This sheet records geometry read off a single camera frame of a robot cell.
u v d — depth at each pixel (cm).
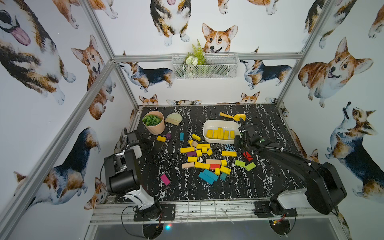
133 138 75
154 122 95
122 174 47
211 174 85
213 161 89
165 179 85
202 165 88
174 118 114
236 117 113
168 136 101
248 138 66
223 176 83
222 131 100
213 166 88
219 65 92
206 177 84
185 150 95
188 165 89
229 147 95
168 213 73
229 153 93
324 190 42
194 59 82
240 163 90
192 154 93
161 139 101
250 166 88
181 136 101
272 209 67
